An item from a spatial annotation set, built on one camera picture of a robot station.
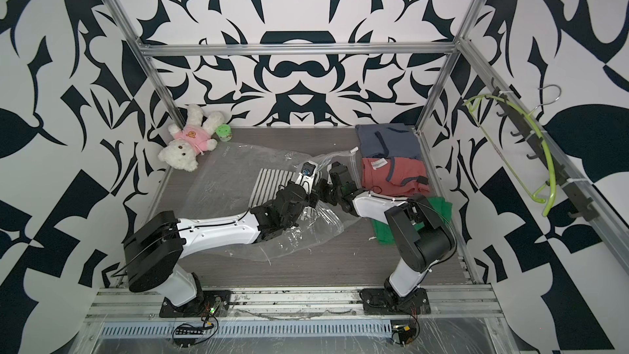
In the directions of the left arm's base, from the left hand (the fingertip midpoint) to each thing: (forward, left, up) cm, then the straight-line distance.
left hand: (312, 171), depth 80 cm
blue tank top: (+29, -35, -19) cm, 49 cm away
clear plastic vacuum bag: (+12, +31, -20) cm, 39 cm away
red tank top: (+9, -34, -19) cm, 40 cm away
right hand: (+3, +1, -13) cm, 13 cm away
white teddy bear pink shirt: (+23, +51, -11) cm, 57 cm away
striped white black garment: (+8, +18, -19) cm, 27 cm away
